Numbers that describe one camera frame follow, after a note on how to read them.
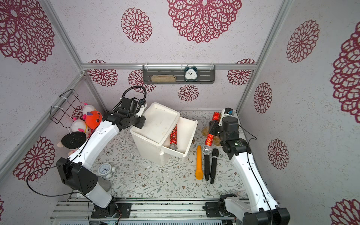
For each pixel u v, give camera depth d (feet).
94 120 2.94
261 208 1.25
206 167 2.88
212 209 2.43
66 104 2.61
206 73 3.14
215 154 2.99
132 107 2.05
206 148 2.35
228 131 1.76
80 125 2.79
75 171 1.38
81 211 2.45
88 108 3.12
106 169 2.74
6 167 1.71
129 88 2.03
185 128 2.93
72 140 2.50
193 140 2.56
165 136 2.50
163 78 2.87
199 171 2.78
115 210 2.36
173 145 2.54
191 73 2.95
